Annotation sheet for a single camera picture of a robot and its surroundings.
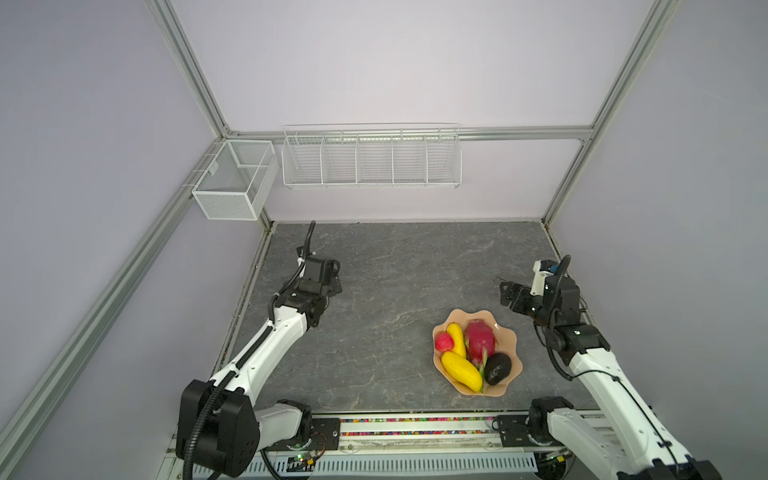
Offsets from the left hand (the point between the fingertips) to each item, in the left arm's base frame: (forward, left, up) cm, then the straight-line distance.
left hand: (319, 281), depth 84 cm
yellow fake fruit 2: (-24, -37, -9) cm, 45 cm away
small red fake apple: (-17, -34, -8) cm, 39 cm away
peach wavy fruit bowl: (-17, -52, -11) cm, 55 cm away
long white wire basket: (+42, -15, +11) cm, 46 cm away
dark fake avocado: (-24, -47, -9) cm, 53 cm away
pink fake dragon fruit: (-17, -44, -8) cm, 48 cm away
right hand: (-7, -54, +1) cm, 54 cm away
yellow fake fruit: (-13, -38, -10) cm, 41 cm away
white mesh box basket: (+39, +31, +7) cm, 50 cm away
